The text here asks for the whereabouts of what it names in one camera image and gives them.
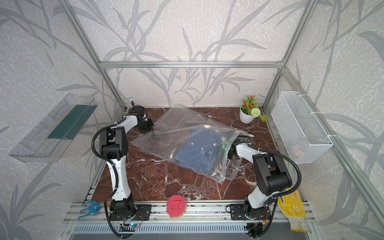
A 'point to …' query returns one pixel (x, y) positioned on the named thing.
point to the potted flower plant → (250, 109)
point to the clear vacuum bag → (165, 137)
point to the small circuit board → (128, 227)
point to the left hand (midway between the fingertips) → (153, 126)
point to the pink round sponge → (176, 206)
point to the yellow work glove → (293, 207)
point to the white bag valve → (207, 126)
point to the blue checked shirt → (199, 148)
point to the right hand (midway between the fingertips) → (215, 152)
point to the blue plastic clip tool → (94, 206)
